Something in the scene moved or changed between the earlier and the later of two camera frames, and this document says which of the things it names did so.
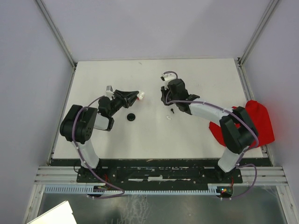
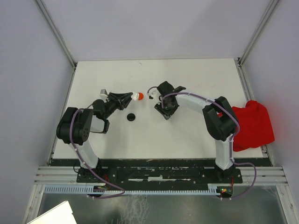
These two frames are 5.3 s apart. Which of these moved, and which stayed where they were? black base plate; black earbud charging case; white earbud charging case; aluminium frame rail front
Moved: white earbud charging case
Stayed: aluminium frame rail front; black earbud charging case; black base plate
